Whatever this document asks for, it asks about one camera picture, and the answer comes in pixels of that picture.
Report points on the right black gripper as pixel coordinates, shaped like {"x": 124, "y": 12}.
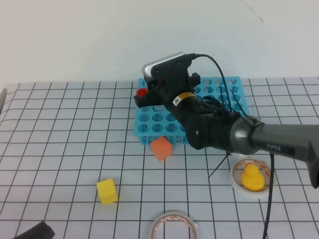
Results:
{"x": 163, "y": 91}

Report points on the red-capped clear test tube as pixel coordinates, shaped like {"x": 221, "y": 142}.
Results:
{"x": 158, "y": 108}

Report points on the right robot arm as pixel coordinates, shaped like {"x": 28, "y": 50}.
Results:
{"x": 208, "y": 122}

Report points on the red-capped tube in rack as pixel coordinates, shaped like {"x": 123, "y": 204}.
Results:
{"x": 141, "y": 92}

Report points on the blue test tube rack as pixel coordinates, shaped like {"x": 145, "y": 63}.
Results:
{"x": 150, "y": 125}

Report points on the orange foam cube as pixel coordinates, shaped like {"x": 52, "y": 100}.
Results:
{"x": 161, "y": 148}

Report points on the yellow foam cube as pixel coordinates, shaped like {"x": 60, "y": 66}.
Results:
{"x": 107, "y": 191}

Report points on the front tape roll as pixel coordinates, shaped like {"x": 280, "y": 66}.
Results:
{"x": 173, "y": 216}

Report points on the yellow rubber duck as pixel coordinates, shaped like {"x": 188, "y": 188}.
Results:
{"x": 251, "y": 178}

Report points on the tape roll under duck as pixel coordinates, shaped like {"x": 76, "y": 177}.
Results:
{"x": 236, "y": 171}

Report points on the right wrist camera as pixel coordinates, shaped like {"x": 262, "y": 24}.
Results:
{"x": 178, "y": 62}

